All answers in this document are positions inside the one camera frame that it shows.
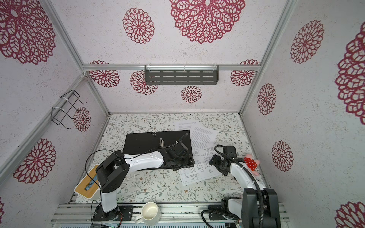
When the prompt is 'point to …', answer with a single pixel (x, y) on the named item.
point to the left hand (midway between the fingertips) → (189, 166)
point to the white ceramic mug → (151, 213)
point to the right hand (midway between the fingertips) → (214, 162)
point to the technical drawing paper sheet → (202, 171)
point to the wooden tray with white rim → (90, 185)
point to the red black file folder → (143, 142)
